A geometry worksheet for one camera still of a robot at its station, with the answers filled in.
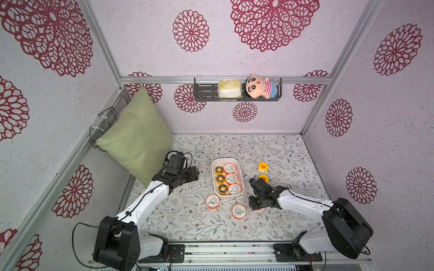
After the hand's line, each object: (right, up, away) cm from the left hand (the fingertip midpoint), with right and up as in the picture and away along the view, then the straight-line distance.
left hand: (193, 174), depth 86 cm
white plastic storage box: (+15, +5, +14) cm, 21 cm away
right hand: (+29, -15, +3) cm, 33 cm away
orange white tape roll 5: (+33, -19, +1) cm, 38 cm away
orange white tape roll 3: (+21, -9, +6) cm, 24 cm away
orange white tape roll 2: (+20, -4, +11) cm, 23 cm away
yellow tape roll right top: (+40, +2, +17) cm, 43 cm away
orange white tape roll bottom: (+23, -19, 0) cm, 30 cm away
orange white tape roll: (+19, +1, +15) cm, 25 cm away
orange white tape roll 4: (+10, -15, +3) cm, 18 cm away
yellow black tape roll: (+13, 0, +15) cm, 20 cm away
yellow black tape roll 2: (+14, -5, +11) cm, 18 cm away
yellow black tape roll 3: (+15, -9, +7) cm, 19 cm away
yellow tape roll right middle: (+40, -4, +10) cm, 41 cm away
